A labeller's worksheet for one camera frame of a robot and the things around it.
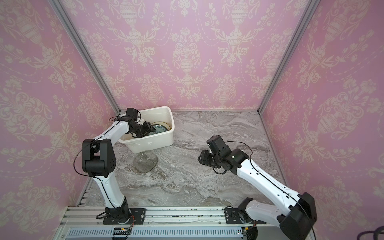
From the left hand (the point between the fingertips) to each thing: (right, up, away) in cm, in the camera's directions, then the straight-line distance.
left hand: (153, 131), depth 96 cm
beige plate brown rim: (+4, +5, +7) cm, 10 cm away
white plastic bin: (+3, +8, +10) cm, 13 cm away
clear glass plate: (-5, -19, -3) cm, 20 cm away
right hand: (+30, -13, -20) cm, 38 cm away
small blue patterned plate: (+2, +2, +7) cm, 7 cm away
